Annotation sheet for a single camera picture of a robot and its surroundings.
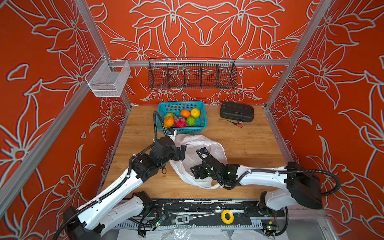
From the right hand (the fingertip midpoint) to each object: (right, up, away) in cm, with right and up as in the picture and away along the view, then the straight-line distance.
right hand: (193, 167), depth 80 cm
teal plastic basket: (-12, +36, +31) cm, 49 cm away
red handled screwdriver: (+34, +22, +27) cm, 49 cm away
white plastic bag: (-6, 0, 0) cm, 6 cm away
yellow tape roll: (+15, -21, -11) cm, 28 cm away
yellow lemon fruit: (+2, +31, +27) cm, 41 cm away
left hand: (-7, +14, -6) cm, 17 cm away
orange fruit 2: (-17, +25, +20) cm, 36 cm away
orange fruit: (-5, +31, +28) cm, 42 cm away
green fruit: (-1, +25, +24) cm, 35 cm away
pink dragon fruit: (-9, +24, +20) cm, 33 cm away
